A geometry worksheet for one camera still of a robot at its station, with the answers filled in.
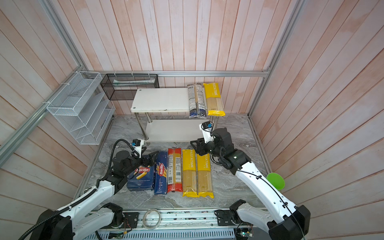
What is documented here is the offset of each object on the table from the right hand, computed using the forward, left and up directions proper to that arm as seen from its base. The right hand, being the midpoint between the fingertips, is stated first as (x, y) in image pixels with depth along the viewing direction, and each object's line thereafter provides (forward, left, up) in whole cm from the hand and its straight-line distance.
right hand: (194, 141), depth 73 cm
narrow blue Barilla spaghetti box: (-10, +19, -23) cm, 31 cm away
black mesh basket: (+45, +50, 0) cm, 68 cm away
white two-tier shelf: (+45, +26, -26) cm, 58 cm away
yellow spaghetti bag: (-9, +2, -24) cm, 26 cm away
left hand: (0, +23, -11) cm, 26 cm away
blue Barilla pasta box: (-13, +28, -19) cm, 36 cm away
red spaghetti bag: (-12, +11, -23) cm, 28 cm away
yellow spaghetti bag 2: (-13, -6, -25) cm, 28 cm away
